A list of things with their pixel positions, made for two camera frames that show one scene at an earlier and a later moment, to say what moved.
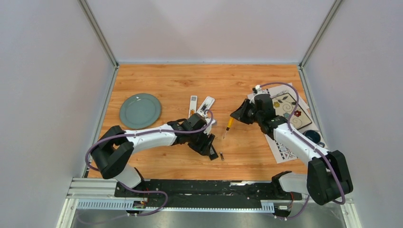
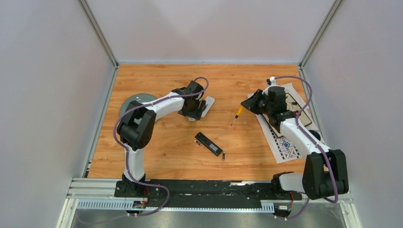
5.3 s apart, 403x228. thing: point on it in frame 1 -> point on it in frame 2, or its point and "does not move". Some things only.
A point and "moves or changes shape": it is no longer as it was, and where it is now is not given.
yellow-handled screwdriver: (230, 123) moves or changes shape
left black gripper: (203, 148) -> (197, 113)
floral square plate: (283, 104) does not move
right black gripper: (239, 114) -> (250, 104)
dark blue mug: (314, 136) does not move
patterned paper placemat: (281, 155) does not move
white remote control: (205, 106) does not move
